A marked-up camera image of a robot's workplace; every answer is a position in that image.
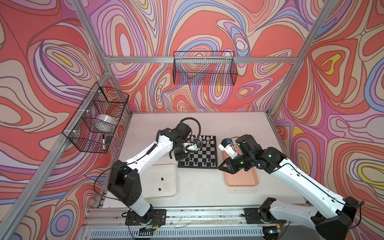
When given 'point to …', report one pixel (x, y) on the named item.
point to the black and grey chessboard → (206, 158)
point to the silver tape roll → (106, 118)
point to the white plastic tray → (159, 180)
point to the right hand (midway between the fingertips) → (222, 171)
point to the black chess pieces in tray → (159, 189)
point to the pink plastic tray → (242, 178)
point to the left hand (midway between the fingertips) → (184, 153)
